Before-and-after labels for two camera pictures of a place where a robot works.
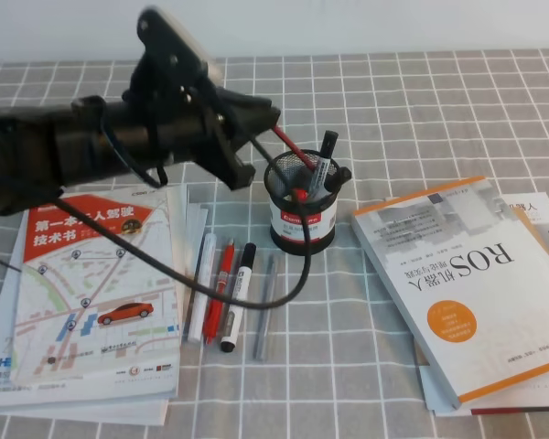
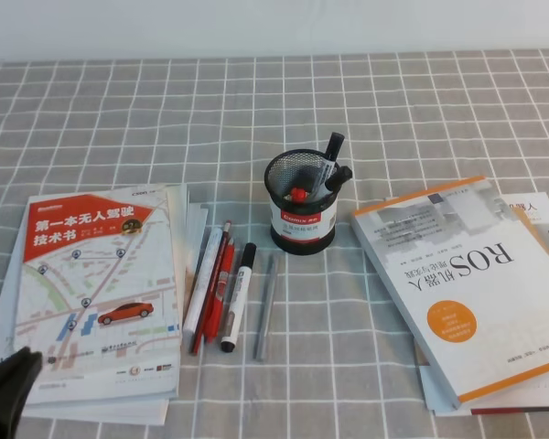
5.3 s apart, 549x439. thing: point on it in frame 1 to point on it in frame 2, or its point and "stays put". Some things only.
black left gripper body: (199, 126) to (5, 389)
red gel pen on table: (220, 304) stays put
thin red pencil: (298, 153) to (210, 288)
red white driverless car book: (90, 315) stays put
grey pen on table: (264, 313) stays put
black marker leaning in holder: (336, 179) stays put
